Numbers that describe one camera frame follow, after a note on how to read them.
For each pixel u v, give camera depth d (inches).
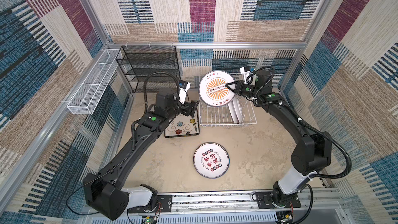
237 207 28.7
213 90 32.0
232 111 35.2
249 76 29.0
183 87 24.3
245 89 28.2
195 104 26.3
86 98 36.4
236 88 28.7
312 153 18.1
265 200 28.7
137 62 41.8
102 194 14.8
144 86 22.0
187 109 25.5
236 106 35.8
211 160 34.0
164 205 28.7
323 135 18.5
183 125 38.2
